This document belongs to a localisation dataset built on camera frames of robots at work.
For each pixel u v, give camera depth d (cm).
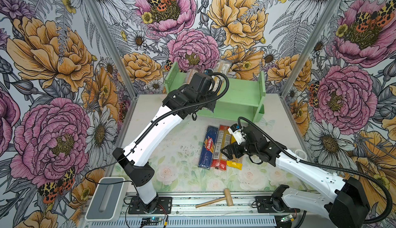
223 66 72
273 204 67
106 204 70
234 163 85
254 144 61
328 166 45
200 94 50
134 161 41
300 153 84
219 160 85
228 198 76
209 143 92
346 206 38
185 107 44
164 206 74
